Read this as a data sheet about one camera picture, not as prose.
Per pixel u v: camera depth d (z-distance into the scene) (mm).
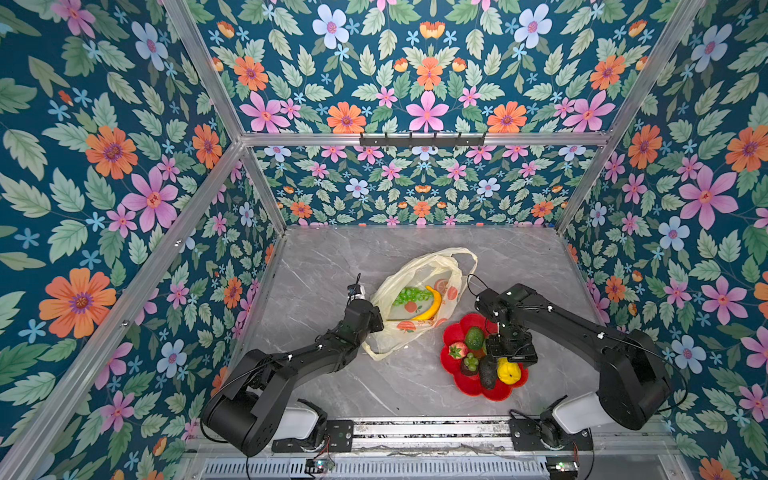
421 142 922
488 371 801
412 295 973
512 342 677
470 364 802
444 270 998
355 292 790
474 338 857
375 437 749
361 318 690
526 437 735
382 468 703
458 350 820
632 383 424
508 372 781
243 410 420
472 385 799
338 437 736
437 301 956
